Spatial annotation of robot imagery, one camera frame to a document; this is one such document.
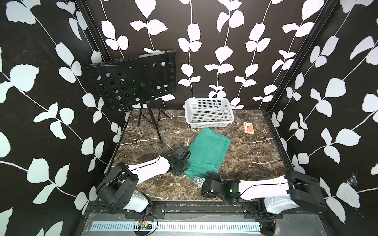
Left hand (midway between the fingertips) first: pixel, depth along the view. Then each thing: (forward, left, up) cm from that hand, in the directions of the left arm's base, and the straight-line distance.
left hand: (189, 165), depth 87 cm
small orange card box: (+30, -46, -3) cm, 55 cm away
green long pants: (+10, -13, -2) cm, 16 cm away
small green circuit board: (-29, +23, -3) cm, 37 cm away
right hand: (-9, -8, +1) cm, 12 cm away
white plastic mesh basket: (+45, -17, -2) cm, 48 cm away
